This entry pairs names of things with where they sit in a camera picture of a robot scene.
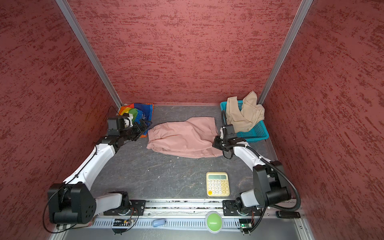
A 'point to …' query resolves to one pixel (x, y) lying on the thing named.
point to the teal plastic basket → (258, 133)
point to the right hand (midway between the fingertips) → (212, 145)
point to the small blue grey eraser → (157, 222)
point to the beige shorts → (244, 114)
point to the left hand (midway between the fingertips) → (149, 129)
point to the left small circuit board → (120, 222)
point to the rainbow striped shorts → (138, 112)
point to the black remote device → (288, 214)
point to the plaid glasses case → (66, 226)
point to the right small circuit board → (245, 224)
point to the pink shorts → (192, 138)
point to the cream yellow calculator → (217, 184)
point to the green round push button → (213, 222)
